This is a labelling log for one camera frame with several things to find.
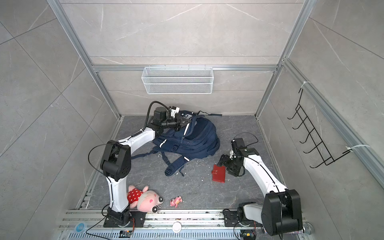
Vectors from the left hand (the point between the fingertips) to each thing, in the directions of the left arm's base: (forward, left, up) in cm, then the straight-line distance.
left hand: (191, 117), depth 85 cm
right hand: (-23, -17, -16) cm, 33 cm away
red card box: (-25, -15, -23) cm, 37 cm away
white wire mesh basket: (+31, +9, +5) cm, 32 cm away
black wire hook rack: (-21, -56, +8) cm, 61 cm away
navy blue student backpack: (-8, -3, -10) cm, 13 cm away
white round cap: (-51, +9, -24) cm, 57 cm away
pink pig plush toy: (-40, +24, -17) cm, 50 cm away
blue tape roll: (-49, +56, -25) cm, 78 cm away
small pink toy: (-40, +10, -22) cm, 46 cm away
